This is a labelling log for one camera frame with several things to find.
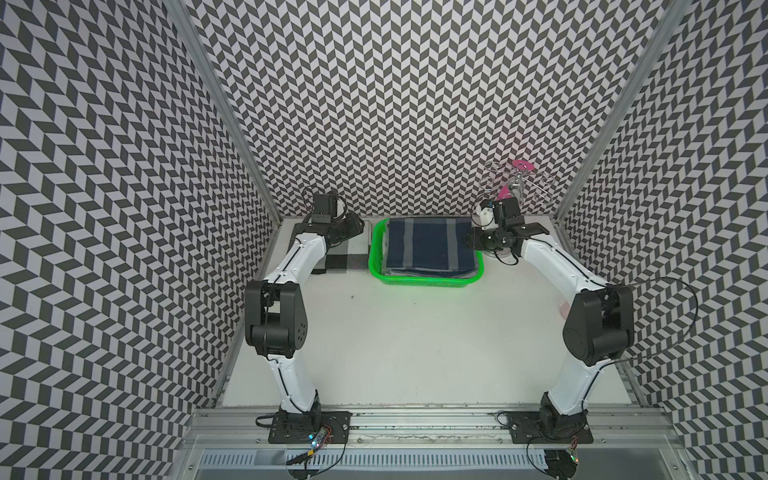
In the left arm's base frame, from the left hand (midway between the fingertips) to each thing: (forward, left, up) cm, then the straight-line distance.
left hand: (360, 224), depth 93 cm
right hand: (-6, -34, -2) cm, 35 cm away
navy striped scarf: (-3, -23, -7) cm, 24 cm away
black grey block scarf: (-1, +6, -16) cm, 17 cm away
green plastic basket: (-8, -5, -10) cm, 13 cm away
